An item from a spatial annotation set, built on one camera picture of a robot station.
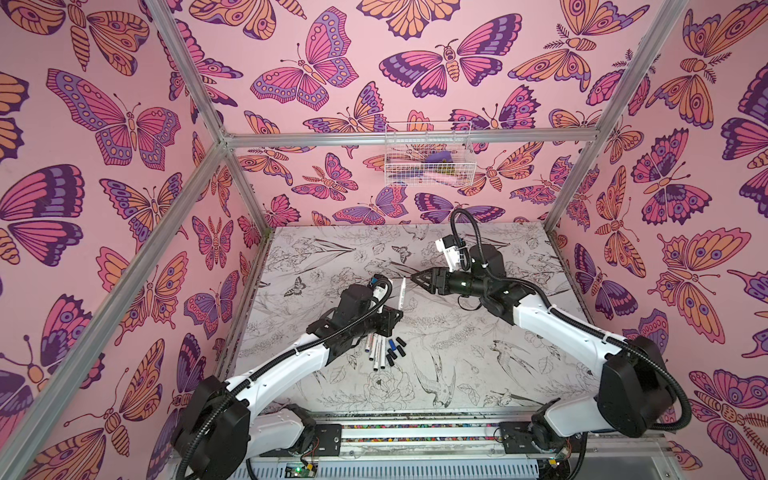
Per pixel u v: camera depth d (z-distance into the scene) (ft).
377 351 2.87
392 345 2.95
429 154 3.13
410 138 3.08
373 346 2.93
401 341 2.95
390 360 2.84
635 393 1.38
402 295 2.61
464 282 2.25
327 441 2.41
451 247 2.35
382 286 2.22
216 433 1.31
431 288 2.31
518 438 2.40
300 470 2.36
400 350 2.89
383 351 2.88
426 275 2.35
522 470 2.30
